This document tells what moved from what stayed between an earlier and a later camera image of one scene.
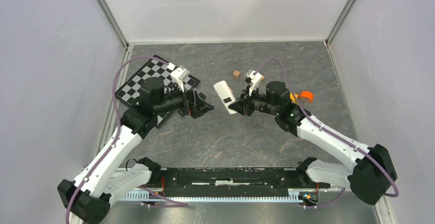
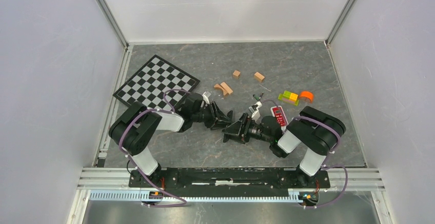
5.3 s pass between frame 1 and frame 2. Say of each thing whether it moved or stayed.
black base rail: stayed
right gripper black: moved
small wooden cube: stayed
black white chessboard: stayed
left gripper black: moved
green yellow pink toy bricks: stayed
